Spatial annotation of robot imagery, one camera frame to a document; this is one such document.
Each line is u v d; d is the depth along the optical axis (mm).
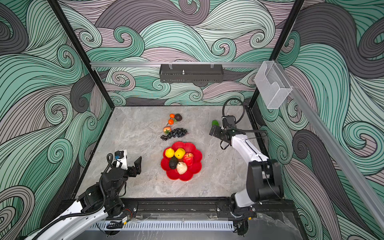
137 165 679
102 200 533
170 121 1093
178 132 1003
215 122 1074
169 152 875
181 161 875
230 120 697
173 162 853
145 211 744
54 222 481
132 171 660
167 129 1005
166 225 698
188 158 851
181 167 811
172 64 925
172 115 1115
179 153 862
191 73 946
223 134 668
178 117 1082
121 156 622
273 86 773
